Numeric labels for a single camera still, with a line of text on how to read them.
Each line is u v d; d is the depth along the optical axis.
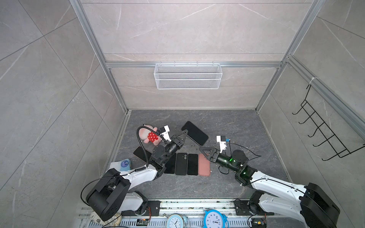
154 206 0.74
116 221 0.67
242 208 0.73
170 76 1.01
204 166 0.87
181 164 0.89
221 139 0.69
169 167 0.84
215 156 0.65
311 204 0.40
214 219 0.69
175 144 0.67
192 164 0.88
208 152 0.67
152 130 0.70
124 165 0.84
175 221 0.67
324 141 0.64
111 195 0.42
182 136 0.72
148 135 0.97
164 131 0.71
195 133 0.75
